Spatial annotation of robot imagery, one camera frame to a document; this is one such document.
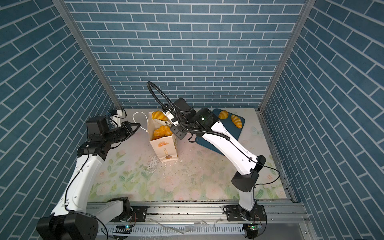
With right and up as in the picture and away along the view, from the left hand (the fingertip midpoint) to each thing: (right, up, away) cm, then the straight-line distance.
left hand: (140, 124), depth 73 cm
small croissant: (+9, +5, +2) cm, 10 cm away
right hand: (+18, 0, -5) cm, 19 cm away
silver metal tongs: (+15, +1, -4) cm, 16 cm away
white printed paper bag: (+11, -13, +7) cm, 18 cm away
